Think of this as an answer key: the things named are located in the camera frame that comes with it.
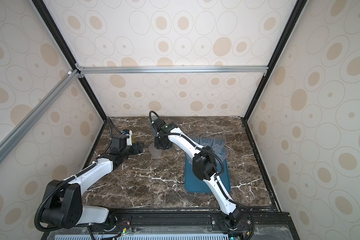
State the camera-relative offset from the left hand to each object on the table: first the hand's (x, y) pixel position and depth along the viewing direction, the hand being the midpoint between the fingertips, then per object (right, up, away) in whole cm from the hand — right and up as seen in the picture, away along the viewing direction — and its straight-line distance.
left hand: (143, 142), depth 88 cm
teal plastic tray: (+28, -16, -24) cm, 40 cm away
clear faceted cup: (+48, 0, +12) cm, 49 cm away
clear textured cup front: (+20, -4, +11) cm, 23 cm away
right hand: (+12, -2, +6) cm, 13 cm away
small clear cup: (+39, +1, +13) cm, 42 cm away
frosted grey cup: (+5, -8, +11) cm, 14 cm away
